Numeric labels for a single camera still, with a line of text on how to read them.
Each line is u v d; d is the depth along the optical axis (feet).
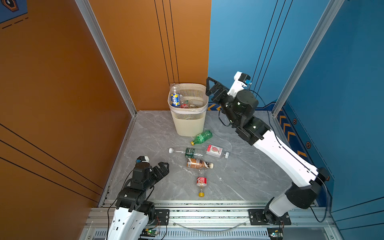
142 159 2.24
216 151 3.03
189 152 2.99
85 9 2.28
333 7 2.29
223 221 2.39
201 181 2.63
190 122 3.00
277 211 2.04
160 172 2.20
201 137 3.26
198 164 2.85
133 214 1.59
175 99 2.93
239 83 1.70
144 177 1.95
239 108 1.43
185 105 3.09
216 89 1.71
